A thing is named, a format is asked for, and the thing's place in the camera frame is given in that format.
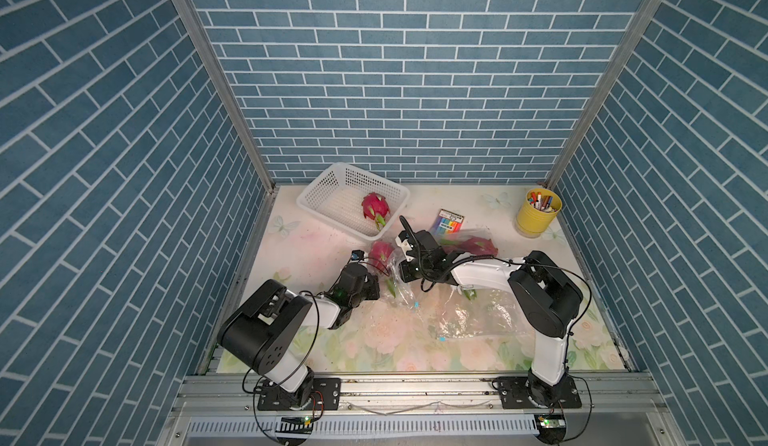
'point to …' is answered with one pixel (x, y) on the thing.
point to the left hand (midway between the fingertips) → (384, 281)
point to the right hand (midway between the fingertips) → (395, 271)
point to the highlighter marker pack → (447, 222)
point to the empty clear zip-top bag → (473, 312)
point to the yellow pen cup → (533, 222)
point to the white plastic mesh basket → (338, 195)
